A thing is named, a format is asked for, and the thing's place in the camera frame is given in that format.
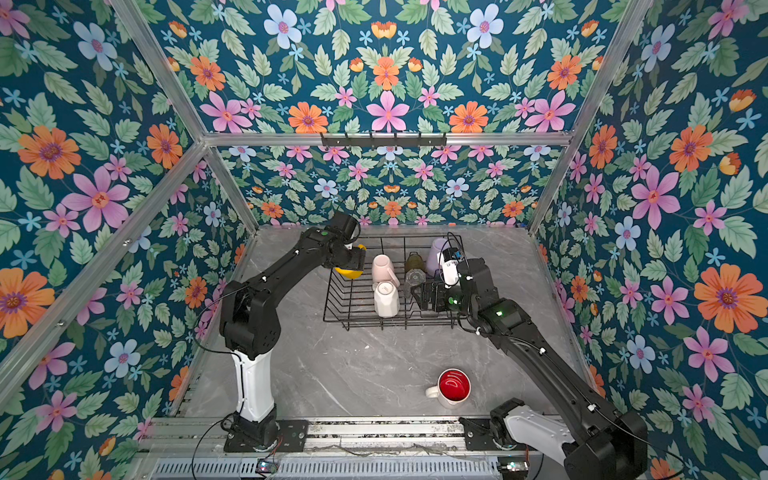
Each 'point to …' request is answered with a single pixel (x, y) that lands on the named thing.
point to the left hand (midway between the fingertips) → (357, 254)
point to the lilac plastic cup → (432, 264)
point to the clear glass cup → (414, 278)
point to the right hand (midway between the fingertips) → (426, 285)
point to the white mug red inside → (453, 387)
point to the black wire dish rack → (351, 301)
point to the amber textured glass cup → (414, 261)
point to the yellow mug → (351, 274)
